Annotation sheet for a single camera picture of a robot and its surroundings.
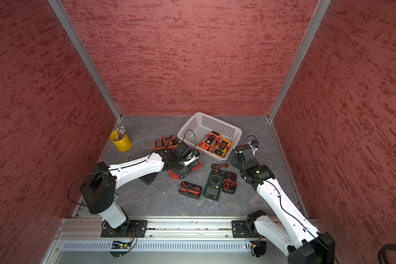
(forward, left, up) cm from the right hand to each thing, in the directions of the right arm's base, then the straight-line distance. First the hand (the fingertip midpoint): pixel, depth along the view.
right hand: (237, 160), depth 80 cm
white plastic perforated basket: (+35, +21, -14) cm, 43 cm away
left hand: (+1, +29, -8) cm, 30 cm away
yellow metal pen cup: (+16, +64, -7) cm, 66 cm away
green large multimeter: (-8, +12, -13) cm, 19 cm away
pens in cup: (+18, +63, +3) cm, 65 cm away
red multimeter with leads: (-5, +26, 0) cm, 26 cm away
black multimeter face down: (-7, +3, -12) cm, 14 cm away
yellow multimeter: (+14, +6, -11) cm, 19 cm away
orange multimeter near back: (+19, +43, -11) cm, 48 cm away
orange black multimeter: (+18, +11, -11) cm, 24 cm away
